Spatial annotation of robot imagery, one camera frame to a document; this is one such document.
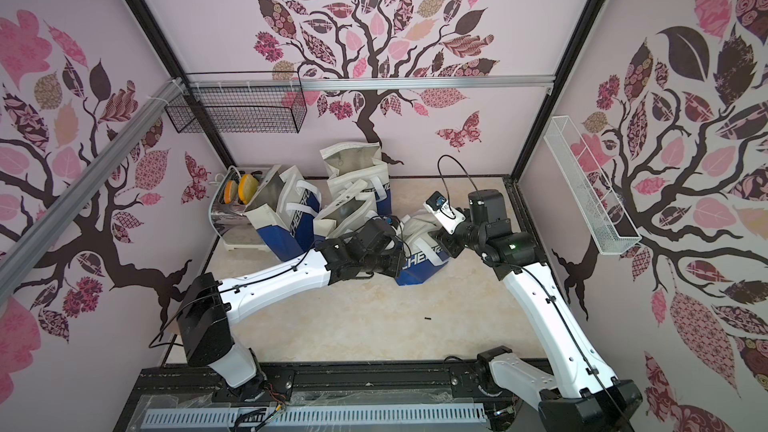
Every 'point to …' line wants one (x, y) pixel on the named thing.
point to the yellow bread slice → (246, 188)
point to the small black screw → (427, 318)
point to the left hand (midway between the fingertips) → (402, 267)
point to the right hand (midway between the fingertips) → (441, 228)
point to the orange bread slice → (230, 191)
